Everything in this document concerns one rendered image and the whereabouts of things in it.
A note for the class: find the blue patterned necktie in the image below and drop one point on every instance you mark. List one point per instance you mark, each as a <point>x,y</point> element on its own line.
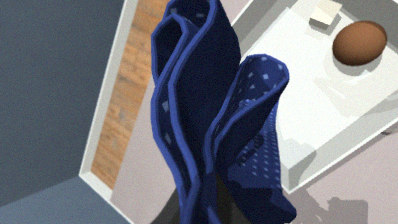
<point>211,115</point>

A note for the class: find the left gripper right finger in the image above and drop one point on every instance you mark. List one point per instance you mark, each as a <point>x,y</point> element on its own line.
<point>228,210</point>

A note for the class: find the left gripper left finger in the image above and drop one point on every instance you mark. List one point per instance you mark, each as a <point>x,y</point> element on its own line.
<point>170,214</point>

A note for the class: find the white square tray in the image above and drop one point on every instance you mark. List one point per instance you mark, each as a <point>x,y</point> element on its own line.
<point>327,110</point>

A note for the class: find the brown ball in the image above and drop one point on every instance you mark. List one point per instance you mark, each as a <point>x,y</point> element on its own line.
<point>359,43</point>

